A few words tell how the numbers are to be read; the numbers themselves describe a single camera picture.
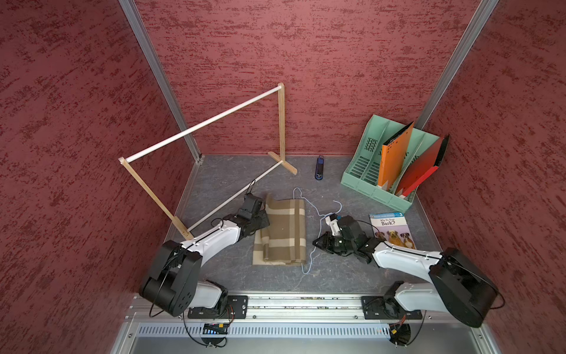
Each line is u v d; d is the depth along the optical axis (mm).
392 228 932
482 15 724
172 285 421
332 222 807
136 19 725
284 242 867
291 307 756
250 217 691
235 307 741
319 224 873
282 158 1151
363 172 1129
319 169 1175
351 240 674
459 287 426
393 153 844
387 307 658
